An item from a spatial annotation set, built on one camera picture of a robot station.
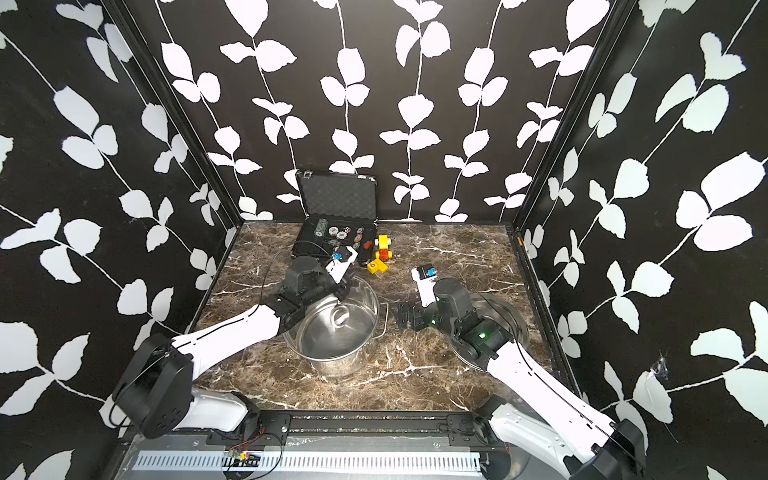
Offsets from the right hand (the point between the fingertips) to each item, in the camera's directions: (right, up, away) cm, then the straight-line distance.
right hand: (402, 296), depth 74 cm
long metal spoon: (-19, -9, +17) cm, 27 cm away
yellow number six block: (-8, +6, +30) cm, 32 cm away
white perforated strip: (-21, -39, -4) cm, 44 cm away
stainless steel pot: (-21, -16, +20) cm, 33 cm away
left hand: (-12, +8, +7) cm, 16 cm away
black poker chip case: (-23, +27, +40) cm, 54 cm away
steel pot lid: (+34, -9, +24) cm, 42 cm away
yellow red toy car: (-6, +15, +34) cm, 38 cm away
